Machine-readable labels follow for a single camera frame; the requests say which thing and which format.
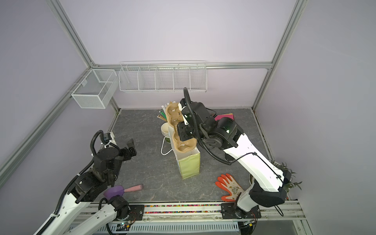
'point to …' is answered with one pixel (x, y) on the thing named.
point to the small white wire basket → (97, 89)
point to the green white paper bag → (189, 161)
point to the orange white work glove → (232, 185)
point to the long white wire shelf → (162, 76)
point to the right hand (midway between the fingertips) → (180, 127)
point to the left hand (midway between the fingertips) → (124, 144)
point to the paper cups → (164, 129)
